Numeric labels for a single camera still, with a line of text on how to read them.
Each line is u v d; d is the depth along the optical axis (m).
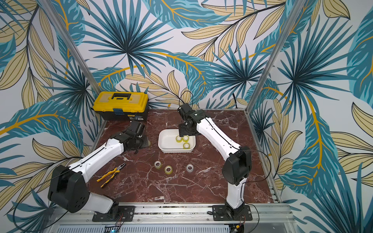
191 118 0.57
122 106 0.99
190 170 0.88
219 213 0.73
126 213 0.73
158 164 0.90
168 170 0.88
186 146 0.98
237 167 0.46
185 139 1.01
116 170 0.86
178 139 1.01
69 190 0.41
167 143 1.01
